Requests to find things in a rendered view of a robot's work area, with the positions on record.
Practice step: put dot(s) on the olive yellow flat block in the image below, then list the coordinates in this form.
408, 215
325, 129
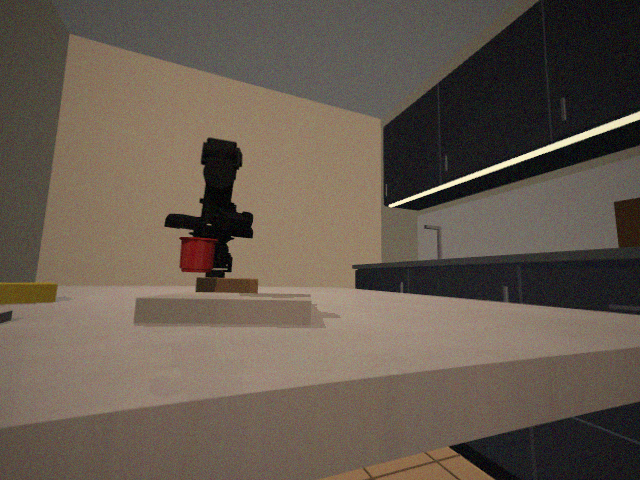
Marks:
27, 292

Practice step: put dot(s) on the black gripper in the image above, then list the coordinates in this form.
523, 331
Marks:
199, 224

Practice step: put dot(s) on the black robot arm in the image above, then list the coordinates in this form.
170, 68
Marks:
223, 161

